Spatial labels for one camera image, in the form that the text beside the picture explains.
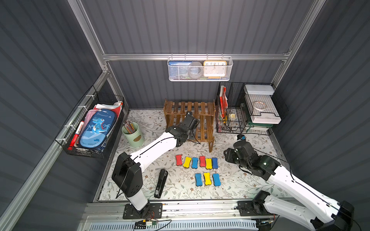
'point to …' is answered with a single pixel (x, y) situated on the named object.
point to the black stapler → (161, 183)
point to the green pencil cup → (135, 139)
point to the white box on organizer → (261, 104)
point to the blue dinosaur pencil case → (99, 124)
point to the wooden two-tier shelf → (176, 111)
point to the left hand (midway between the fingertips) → (190, 130)
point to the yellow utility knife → (225, 119)
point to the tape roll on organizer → (259, 109)
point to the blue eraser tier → (194, 162)
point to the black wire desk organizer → (248, 108)
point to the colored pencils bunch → (129, 126)
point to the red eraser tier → (178, 160)
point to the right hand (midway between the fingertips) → (229, 151)
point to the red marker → (76, 135)
